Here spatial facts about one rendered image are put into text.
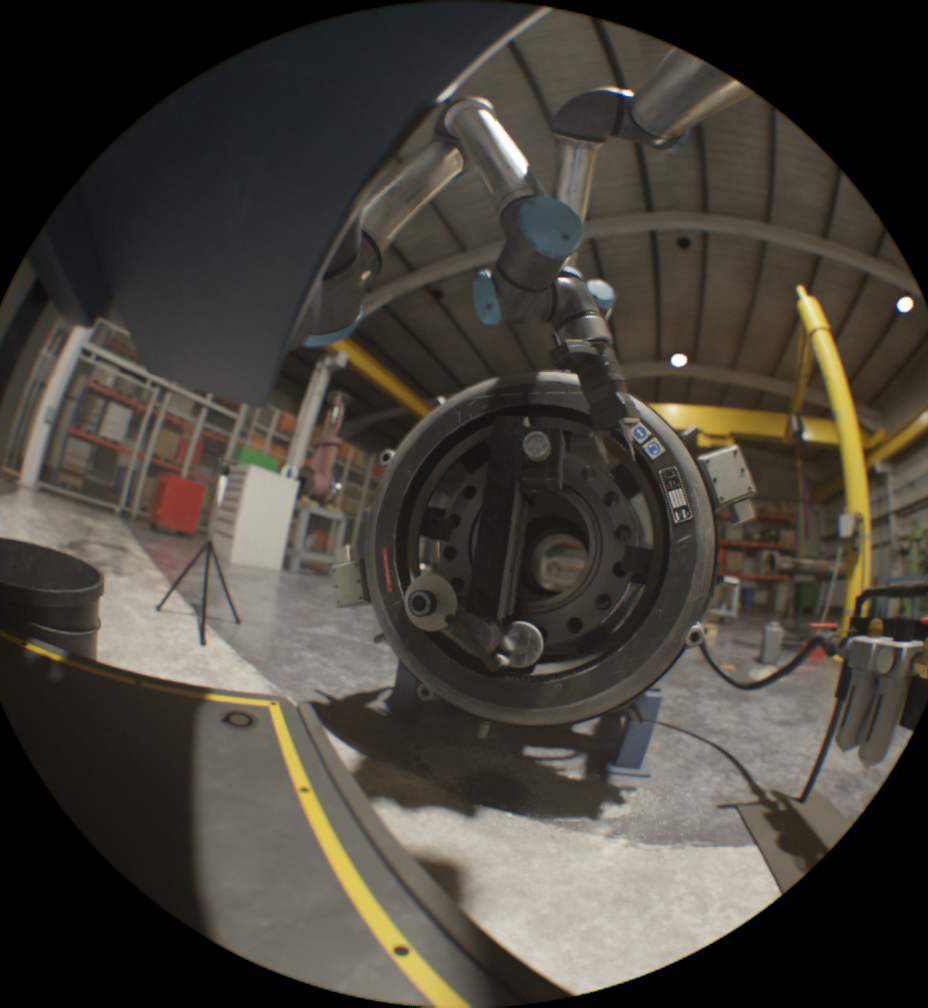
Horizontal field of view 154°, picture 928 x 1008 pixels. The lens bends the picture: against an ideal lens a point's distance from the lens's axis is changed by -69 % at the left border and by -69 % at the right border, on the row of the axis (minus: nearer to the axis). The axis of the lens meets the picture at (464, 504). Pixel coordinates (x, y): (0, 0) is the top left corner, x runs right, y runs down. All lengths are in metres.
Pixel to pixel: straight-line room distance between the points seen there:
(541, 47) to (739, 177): 4.56
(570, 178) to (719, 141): 8.00
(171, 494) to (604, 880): 5.63
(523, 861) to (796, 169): 9.67
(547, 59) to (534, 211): 7.49
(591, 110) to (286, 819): 1.04
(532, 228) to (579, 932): 0.96
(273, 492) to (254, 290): 4.21
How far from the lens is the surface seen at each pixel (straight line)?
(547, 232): 0.47
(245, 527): 4.25
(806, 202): 9.76
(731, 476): 0.74
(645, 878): 0.78
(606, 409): 0.57
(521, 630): 0.68
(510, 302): 0.56
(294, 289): 0.21
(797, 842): 0.99
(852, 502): 4.12
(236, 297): 0.24
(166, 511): 5.58
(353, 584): 0.83
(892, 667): 0.80
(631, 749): 1.08
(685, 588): 0.64
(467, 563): 0.79
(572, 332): 0.60
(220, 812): 0.30
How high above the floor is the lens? 0.53
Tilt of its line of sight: 10 degrees up
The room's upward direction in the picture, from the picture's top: 10 degrees clockwise
